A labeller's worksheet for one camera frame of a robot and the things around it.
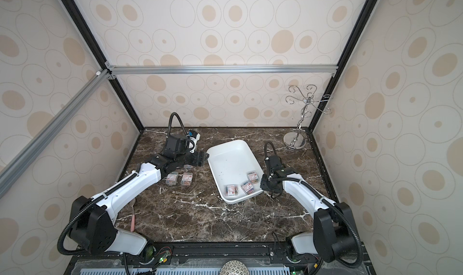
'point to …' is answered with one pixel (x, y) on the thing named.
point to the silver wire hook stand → (296, 139)
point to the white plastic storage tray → (236, 172)
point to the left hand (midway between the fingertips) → (208, 152)
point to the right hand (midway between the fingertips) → (272, 185)
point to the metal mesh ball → (234, 267)
